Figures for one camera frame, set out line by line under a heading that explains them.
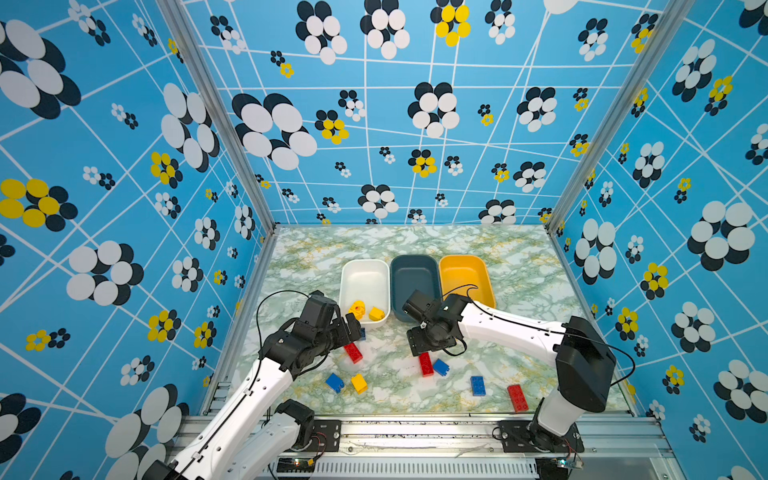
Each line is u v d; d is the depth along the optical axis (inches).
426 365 33.0
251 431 17.5
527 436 28.9
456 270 41.7
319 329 23.1
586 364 17.1
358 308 36.8
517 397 31.0
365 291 39.6
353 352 34.1
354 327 28.7
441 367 33.0
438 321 23.8
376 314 36.3
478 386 31.7
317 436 28.9
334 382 31.7
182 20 27.4
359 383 31.7
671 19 27.1
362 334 35.8
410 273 41.7
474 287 28.6
